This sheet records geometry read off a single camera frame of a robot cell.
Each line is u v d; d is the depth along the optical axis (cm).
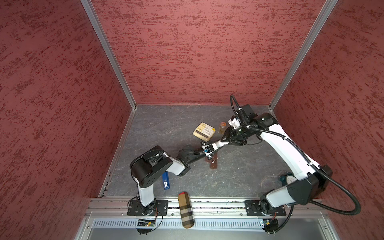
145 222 72
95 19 75
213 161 90
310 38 83
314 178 40
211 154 70
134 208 73
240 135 63
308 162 42
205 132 103
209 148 66
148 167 50
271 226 71
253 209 73
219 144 74
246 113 59
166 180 80
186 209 71
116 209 76
